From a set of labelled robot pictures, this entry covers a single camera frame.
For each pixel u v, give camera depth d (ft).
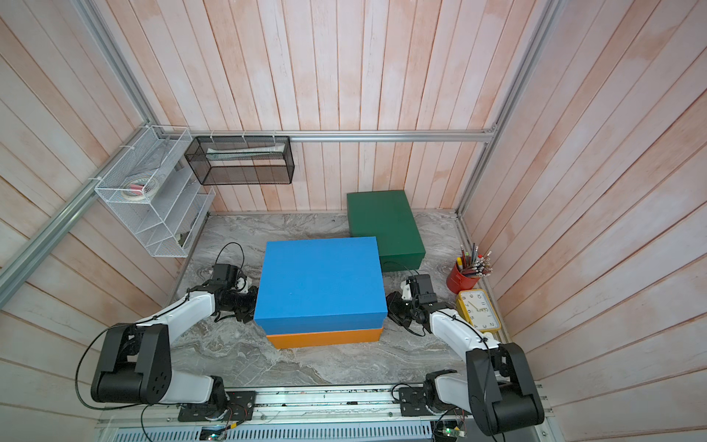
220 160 3.39
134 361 1.56
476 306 2.96
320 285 2.36
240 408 2.40
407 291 2.73
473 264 2.99
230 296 2.50
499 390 1.36
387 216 3.83
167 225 2.56
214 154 2.93
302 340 2.82
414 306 2.28
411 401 2.41
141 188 2.44
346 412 2.40
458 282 2.94
